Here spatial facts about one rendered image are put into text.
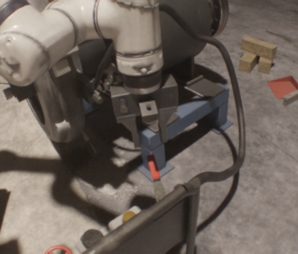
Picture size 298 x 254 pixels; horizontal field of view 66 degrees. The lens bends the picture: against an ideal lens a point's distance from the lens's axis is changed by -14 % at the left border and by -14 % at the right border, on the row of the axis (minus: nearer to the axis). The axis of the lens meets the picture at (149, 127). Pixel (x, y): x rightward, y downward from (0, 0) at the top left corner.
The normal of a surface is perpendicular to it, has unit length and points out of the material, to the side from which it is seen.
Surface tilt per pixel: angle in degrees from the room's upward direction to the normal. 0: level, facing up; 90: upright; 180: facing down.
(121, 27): 92
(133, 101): 90
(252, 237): 0
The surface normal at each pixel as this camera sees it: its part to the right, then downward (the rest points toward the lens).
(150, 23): 0.55, 0.48
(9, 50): -0.15, 0.59
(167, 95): 0.18, 0.61
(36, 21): 0.68, -0.39
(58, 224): -0.10, -0.77
